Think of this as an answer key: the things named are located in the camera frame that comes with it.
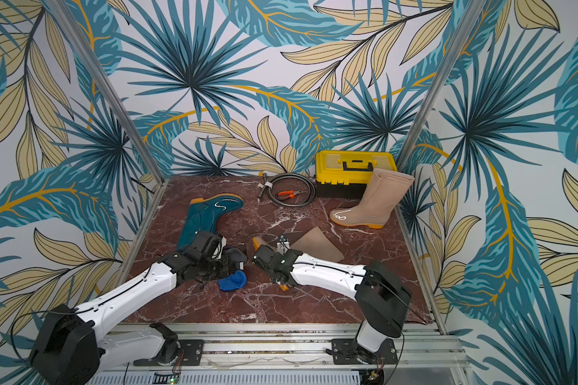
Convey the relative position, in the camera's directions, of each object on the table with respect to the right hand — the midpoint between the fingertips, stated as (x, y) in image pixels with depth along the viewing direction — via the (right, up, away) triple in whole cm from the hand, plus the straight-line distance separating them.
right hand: (281, 268), depth 85 cm
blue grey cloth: (-15, -3, -5) cm, 16 cm away
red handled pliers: (+3, +28, +28) cm, 40 cm away
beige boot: (+13, +7, +12) cm, 19 cm away
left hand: (-16, -1, -3) cm, 16 cm away
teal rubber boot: (-35, +18, +18) cm, 43 cm away
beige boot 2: (+38, +29, +1) cm, 48 cm away
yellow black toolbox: (+27, +36, +16) cm, 47 cm away
